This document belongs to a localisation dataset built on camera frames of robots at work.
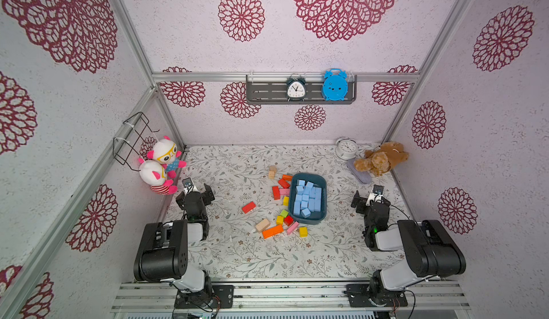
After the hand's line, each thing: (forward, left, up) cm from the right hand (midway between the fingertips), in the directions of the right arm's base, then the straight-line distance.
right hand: (369, 191), depth 91 cm
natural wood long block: (-13, +45, -6) cm, 48 cm away
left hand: (-1, +75, +1) cm, 75 cm away
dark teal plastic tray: (0, +26, -6) cm, 26 cm away
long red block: (+9, +36, -8) cm, 38 cm away
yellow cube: (-2, +35, -5) cm, 36 cm away
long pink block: (-13, +32, -7) cm, 35 cm away
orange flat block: (+12, +35, -7) cm, 37 cm away
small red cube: (-11, +35, -6) cm, 37 cm away
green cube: (-8, +36, -5) cm, 38 cm away
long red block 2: (+3, +40, -7) cm, 41 cm away
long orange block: (-16, +41, -7) cm, 44 cm away
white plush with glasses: (+12, +89, +11) cm, 90 cm away
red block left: (-4, +52, -9) cm, 53 cm away
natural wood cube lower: (+14, +42, -6) cm, 45 cm away
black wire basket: (+1, +93, +25) cm, 96 cm away
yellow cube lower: (-11, +38, -6) cm, 40 cm away
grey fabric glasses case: (+13, -2, -7) cm, 15 cm away
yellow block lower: (-16, +28, -7) cm, 33 cm away
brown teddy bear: (+13, -7, +6) cm, 16 cm away
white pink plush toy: (-2, +87, +13) cm, 89 cm away
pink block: (+3, +36, -7) cm, 37 cm away
